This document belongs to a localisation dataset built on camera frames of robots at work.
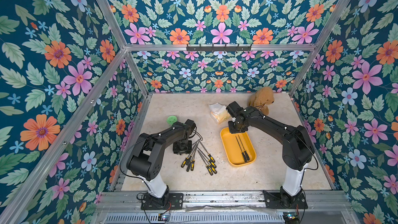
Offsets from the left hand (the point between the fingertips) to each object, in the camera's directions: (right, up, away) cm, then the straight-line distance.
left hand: (186, 152), depth 90 cm
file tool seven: (+15, -5, -5) cm, 16 cm away
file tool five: (+5, -4, -4) cm, 7 cm away
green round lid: (-11, +18, +9) cm, 23 cm away
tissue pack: (+20, +23, +12) cm, 32 cm away
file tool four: (+3, -4, -4) cm, 7 cm away
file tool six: (+14, -2, -2) cm, 15 cm away
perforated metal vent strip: (+23, -25, -20) cm, 39 cm away
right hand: (+28, +13, 0) cm, 31 cm away
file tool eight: (+15, -8, -7) cm, 18 cm away
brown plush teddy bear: (+46, +32, +5) cm, 56 cm away
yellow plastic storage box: (+28, -2, 0) cm, 29 cm away
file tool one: (+35, +1, 0) cm, 35 cm away
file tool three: (0, -5, -4) cm, 6 cm away
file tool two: (+33, 0, -2) cm, 33 cm away
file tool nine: (+13, -7, -6) cm, 15 cm away
